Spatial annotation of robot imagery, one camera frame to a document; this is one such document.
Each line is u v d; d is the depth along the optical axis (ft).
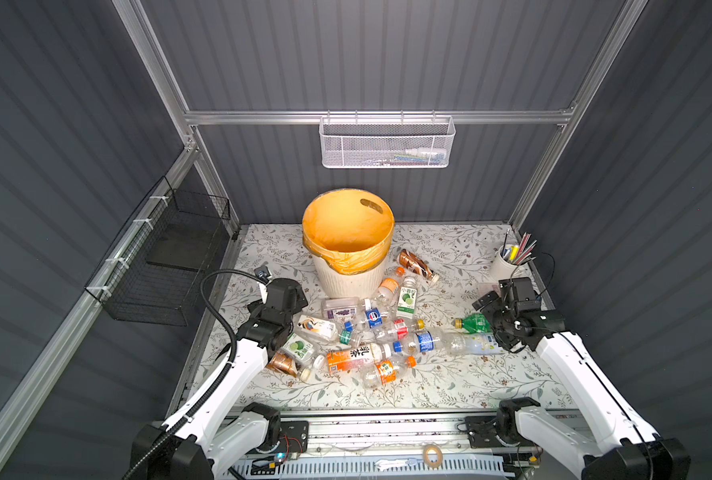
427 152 2.99
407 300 3.10
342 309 2.99
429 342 2.77
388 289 3.16
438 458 2.32
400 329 2.84
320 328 2.84
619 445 1.29
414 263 3.41
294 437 2.37
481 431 2.43
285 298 1.98
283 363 2.66
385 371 2.59
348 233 3.35
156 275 2.42
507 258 3.19
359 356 2.70
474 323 2.98
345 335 2.83
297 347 2.78
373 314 2.92
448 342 2.79
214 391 1.48
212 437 1.40
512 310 1.91
